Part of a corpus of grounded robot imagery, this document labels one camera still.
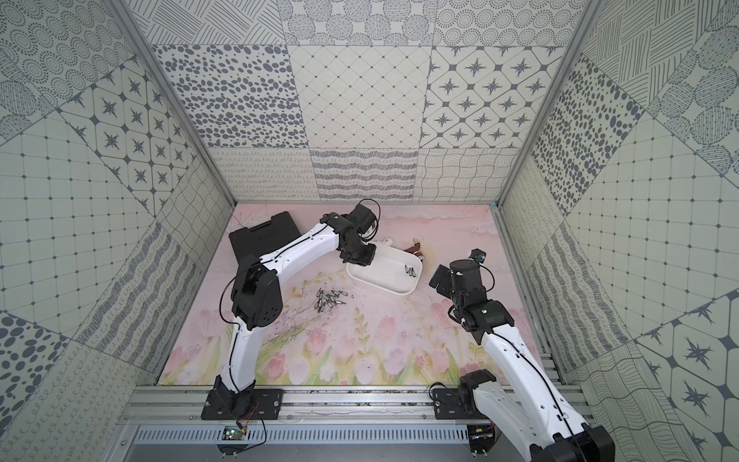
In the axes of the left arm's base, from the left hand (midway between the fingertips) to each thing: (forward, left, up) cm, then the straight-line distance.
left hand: (371, 257), depth 92 cm
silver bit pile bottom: (-12, +17, -11) cm, 23 cm away
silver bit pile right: (-8, +12, -11) cm, 18 cm away
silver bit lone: (+1, -15, -10) cm, 18 cm away
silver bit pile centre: (-10, +14, -10) cm, 19 cm away
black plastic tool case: (+12, +41, -6) cm, 43 cm away
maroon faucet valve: (+10, -15, -8) cm, 20 cm away
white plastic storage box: (+2, -5, -11) cm, 12 cm away
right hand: (-11, -24, +5) cm, 26 cm away
